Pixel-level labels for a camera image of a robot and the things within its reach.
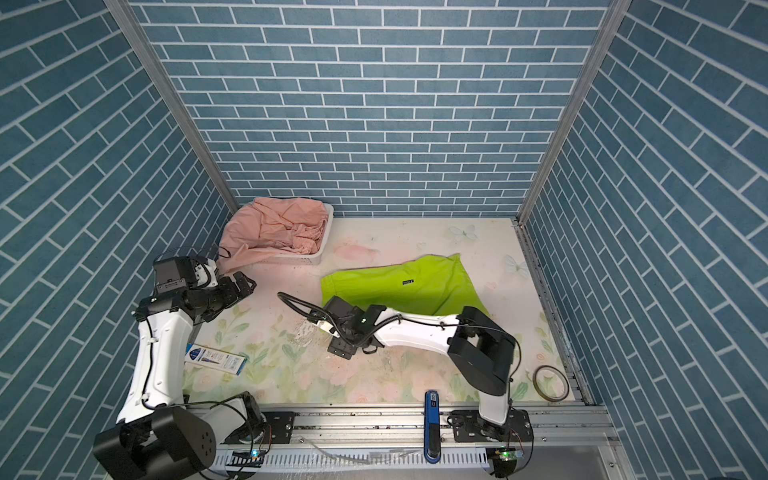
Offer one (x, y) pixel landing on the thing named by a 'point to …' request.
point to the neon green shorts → (437, 284)
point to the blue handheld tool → (432, 427)
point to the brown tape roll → (551, 383)
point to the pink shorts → (269, 224)
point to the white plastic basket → (311, 259)
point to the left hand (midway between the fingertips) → (242, 288)
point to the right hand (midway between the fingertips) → (339, 327)
